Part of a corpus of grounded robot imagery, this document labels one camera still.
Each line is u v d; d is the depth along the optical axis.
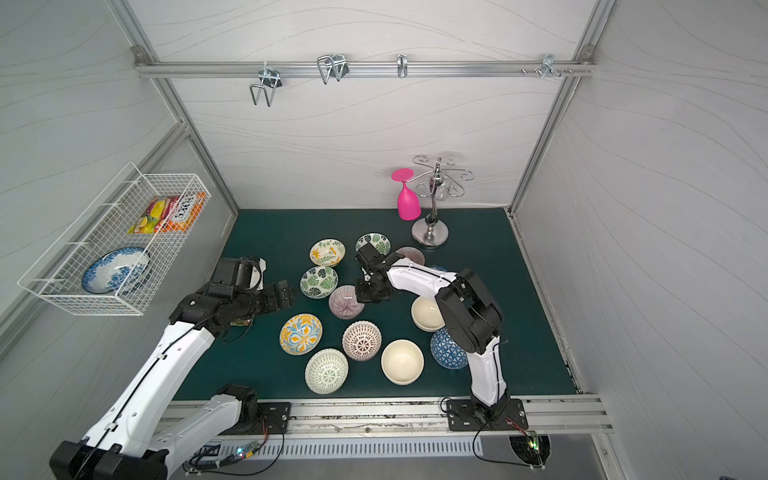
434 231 1.12
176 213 0.73
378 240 1.07
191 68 0.82
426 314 0.89
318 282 0.98
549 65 0.76
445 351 0.84
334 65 0.76
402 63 0.72
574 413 0.77
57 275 0.56
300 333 0.87
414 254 1.02
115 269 0.63
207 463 0.67
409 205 0.99
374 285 0.78
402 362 0.82
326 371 0.80
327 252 1.05
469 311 0.51
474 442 0.71
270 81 0.79
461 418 0.73
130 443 0.38
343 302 0.93
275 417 0.73
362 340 0.86
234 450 0.70
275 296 0.68
